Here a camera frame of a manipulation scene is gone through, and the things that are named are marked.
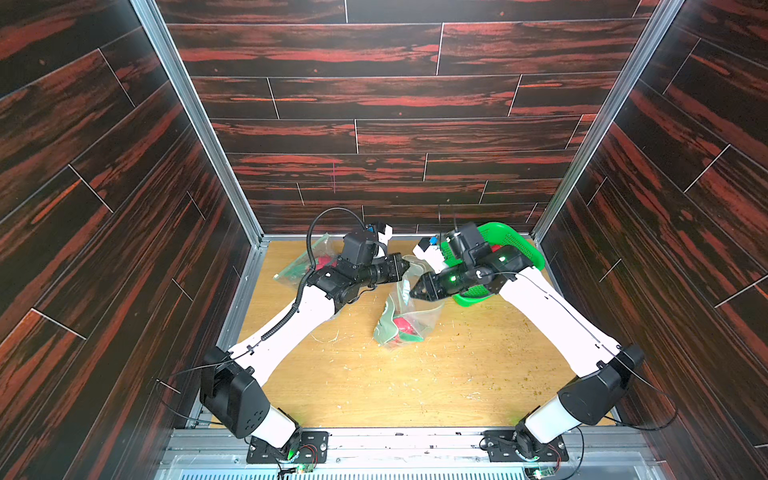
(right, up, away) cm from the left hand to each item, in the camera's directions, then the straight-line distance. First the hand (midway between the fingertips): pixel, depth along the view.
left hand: (412, 264), depth 74 cm
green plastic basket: (+36, +12, +38) cm, 54 cm away
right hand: (+2, -6, +1) cm, 7 cm away
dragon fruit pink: (+34, +6, +33) cm, 47 cm away
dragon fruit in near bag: (-2, -15, -1) cm, 16 cm away
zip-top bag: (-2, -12, -4) cm, 13 cm away
